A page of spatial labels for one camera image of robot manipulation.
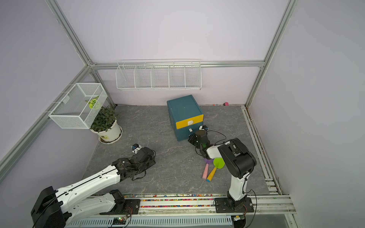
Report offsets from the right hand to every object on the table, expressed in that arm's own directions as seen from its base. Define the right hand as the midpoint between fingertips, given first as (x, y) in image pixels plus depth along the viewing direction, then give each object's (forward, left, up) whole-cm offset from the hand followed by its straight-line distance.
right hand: (188, 134), depth 97 cm
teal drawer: (-1, -1, +7) cm, 7 cm away
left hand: (-20, +20, +4) cm, 29 cm away
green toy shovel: (-19, -19, -5) cm, 27 cm away
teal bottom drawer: (-1, +2, -1) cm, 3 cm away
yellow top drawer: (-1, -1, +15) cm, 15 cm away
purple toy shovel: (-18, -12, -4) cm, 22 cm away
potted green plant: (0, +51, +11) cm, 52 cm away
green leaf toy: (+6, +55, +26) cm, 61 cm away
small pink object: (+36, -34, -6) cm, 50 cm away
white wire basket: (+6, +64, +22) cm, 68 cm away
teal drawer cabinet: (+3, +1, +17) cm, 17 cm away
